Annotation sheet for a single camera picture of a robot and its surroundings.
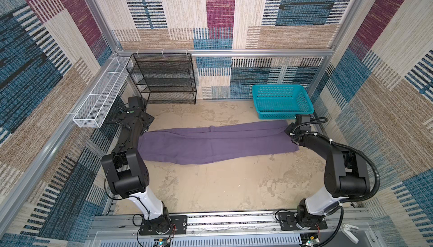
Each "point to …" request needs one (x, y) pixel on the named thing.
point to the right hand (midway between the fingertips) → (290, 131)
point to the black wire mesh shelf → (164, 78)
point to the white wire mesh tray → (96, 106)
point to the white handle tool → (345, 229)
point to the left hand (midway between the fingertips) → (145, 119)
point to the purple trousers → (175, 146)
